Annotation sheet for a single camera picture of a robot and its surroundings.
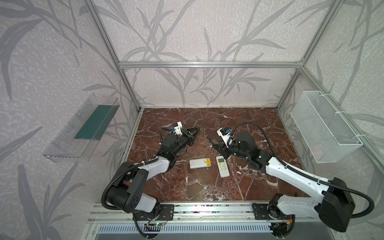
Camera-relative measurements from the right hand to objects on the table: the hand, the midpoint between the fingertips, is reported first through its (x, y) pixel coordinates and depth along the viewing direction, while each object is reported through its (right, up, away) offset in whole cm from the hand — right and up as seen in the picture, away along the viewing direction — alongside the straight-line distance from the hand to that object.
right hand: (214, 139), depth 77 cm
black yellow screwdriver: (-1, 0, -2) cm, 2 cm away
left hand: (-6, +7, +1) cm, 10 cm away
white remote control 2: (+6, -18, +12) cm, 22 cm away
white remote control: (-8, -16, +13) cm, 22 cm away
